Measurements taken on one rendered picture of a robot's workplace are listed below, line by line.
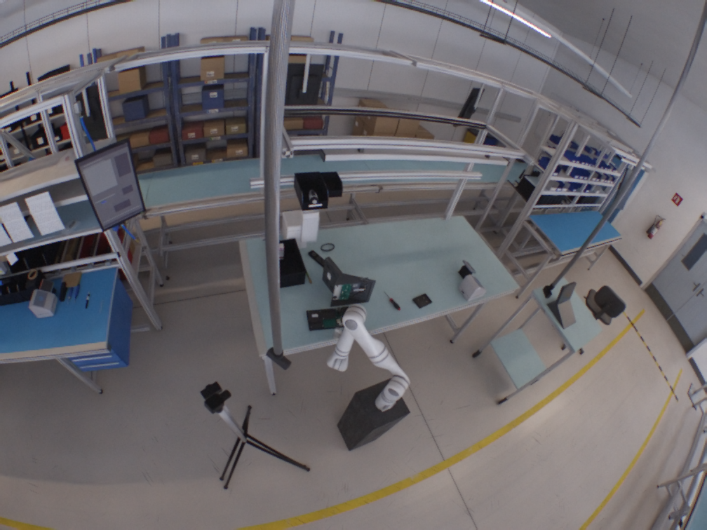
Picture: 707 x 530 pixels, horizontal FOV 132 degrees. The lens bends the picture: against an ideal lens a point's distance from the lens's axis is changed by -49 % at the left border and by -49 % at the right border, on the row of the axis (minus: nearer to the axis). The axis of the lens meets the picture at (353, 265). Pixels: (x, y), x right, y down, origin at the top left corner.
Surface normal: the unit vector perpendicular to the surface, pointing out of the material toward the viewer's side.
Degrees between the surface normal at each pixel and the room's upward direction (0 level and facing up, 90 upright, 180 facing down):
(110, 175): 101
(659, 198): 90
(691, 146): 90
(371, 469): 0
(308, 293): 0
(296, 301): 0
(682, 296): 90
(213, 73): 90
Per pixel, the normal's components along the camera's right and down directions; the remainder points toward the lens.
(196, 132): 0.35, 0.72
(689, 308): -0.92, 0.15
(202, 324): 0.17, -0.67
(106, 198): 0.66, 0.71
